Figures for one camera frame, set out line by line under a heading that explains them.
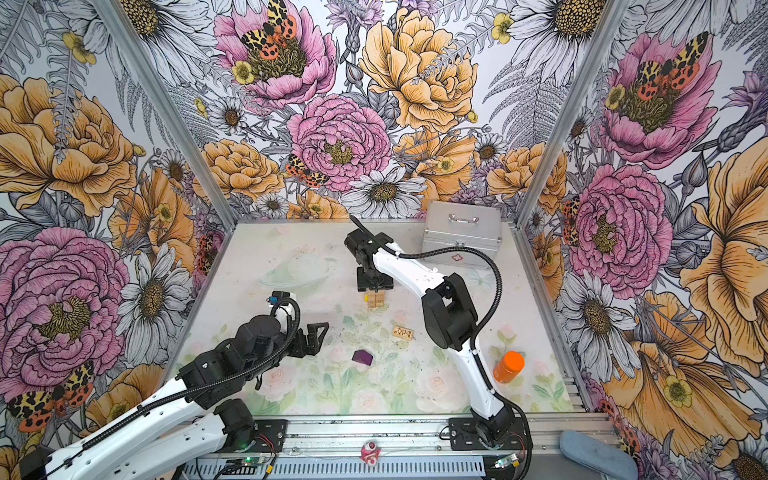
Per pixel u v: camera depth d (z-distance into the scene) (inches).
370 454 27.0
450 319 22.4
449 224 40.0
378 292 38.1
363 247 28.0
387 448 28.8
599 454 27.2
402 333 35.8
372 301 37.9
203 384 19.4
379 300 38.0
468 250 22.7
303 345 26.1
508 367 29.9
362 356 34.3
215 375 20.7
